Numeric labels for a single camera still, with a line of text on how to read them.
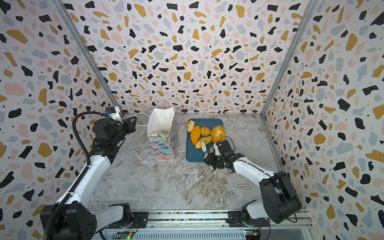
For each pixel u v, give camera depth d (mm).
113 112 659
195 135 1032
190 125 1053
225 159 683
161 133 763
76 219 382
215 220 761
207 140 1003
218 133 1030
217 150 746
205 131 1061
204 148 907
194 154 985
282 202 425
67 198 402
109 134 582
